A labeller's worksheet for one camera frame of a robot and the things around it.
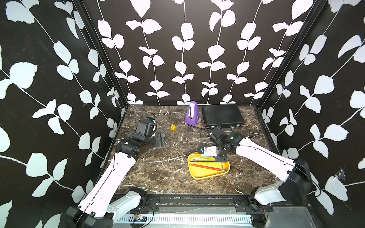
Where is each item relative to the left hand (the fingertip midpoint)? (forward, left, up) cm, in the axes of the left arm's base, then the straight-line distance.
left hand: (159, 135), depth 75 cm
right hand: (-5, -31, -10) cm, 33 cm away
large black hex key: (-6, -21, -22) cm, 31 cm away
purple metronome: (+26, -21, -15) cm, 36 cm away
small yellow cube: (+20, -6, -21) cm, 30 cm away
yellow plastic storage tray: (-14, -22, -22) cm, 34 cm away
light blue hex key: (-6, -25, -18) cm, 32 cm away
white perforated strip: (-36, -13, -23) cm, 45 cm away
